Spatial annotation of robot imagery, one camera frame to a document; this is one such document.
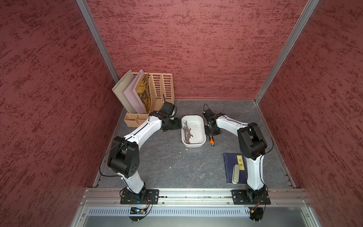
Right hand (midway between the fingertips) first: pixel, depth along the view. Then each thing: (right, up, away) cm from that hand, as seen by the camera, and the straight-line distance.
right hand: (210, 134), depth 99 cm
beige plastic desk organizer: (-37, +34, +13) cm, 52 cm away
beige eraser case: (+11, -19, -20) cm, 30 cm away
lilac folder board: (-54, +26, -10) cm, 60 cm away
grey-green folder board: (-61, +31, -11) cm, 69 cm away
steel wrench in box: (-17, 0, -2) cm, 17 cm away
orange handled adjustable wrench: (0, -3, -4) cm, 5 cm away
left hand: (-24, +6, -11) cm, 27 cm away
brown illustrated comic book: (-48, +33, 0) cm, 58 cm away
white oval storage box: (-9, +8, +5) cm, 13 cm away
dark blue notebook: (+11, -14, -12) cm, 21 cm away
